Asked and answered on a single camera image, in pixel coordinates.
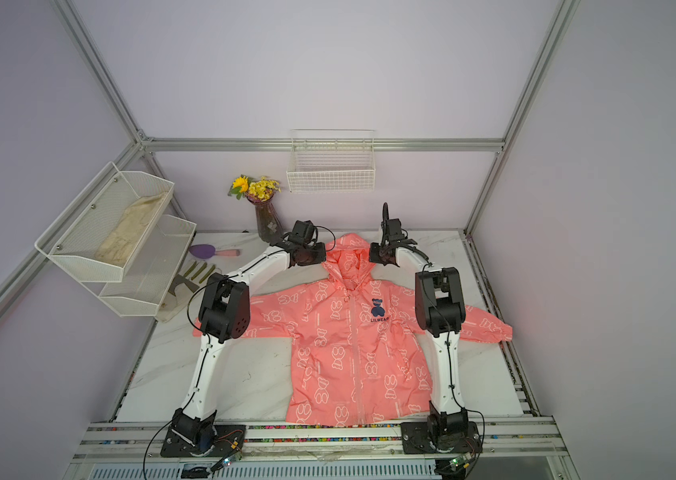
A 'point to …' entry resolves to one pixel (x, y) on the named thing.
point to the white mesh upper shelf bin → (102, 234)
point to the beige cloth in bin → (122, 241)
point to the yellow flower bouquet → (258, 191)
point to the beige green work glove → (195, 273)
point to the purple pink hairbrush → (208, 252)
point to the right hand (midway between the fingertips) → (378, 257)
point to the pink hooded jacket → (346, 336)
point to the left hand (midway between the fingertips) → (322, 256)
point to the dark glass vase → (269, 222)
